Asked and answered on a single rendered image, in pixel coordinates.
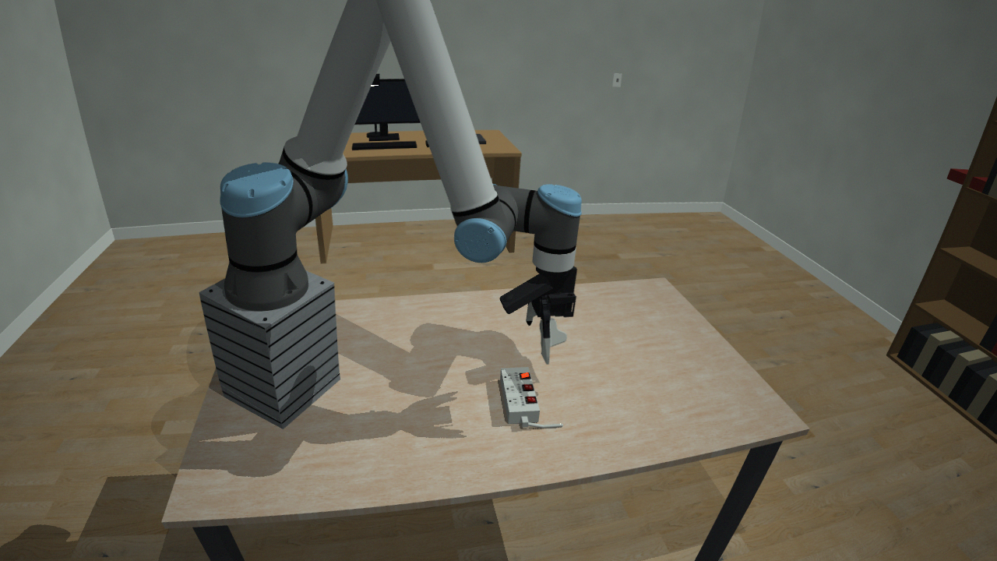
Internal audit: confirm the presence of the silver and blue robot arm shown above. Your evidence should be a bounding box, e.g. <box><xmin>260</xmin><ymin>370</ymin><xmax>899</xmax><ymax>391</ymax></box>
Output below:
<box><xmin>220</xmin><ymin>0</ymin><xmax>582</xmax><ymax>311</ymax></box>

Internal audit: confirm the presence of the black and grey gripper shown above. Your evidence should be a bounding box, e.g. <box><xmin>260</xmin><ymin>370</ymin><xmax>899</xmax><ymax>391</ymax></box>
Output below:
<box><xmin>526</xmin><ymin>266</ymin><xmax>577</xmax><ymax>365</ymax></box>

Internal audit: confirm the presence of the grey power strip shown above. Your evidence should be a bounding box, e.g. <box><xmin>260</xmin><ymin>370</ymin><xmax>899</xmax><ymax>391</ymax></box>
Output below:
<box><xmin>500</xmin><ymin>367</ymin><xmax>563</xmax><ymax>428</ymax></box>

